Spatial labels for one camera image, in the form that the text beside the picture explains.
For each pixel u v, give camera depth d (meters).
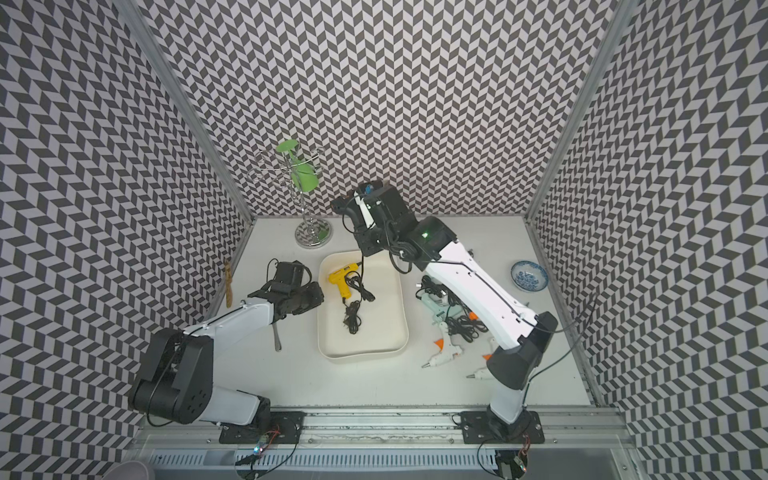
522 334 0.42
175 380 0.43
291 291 0.71
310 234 1.34
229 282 1.00
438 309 0.93
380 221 0.53
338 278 0.99
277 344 0.87
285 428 0.73
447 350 0.84
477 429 0.72
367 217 0.60
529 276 0.96
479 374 0.80
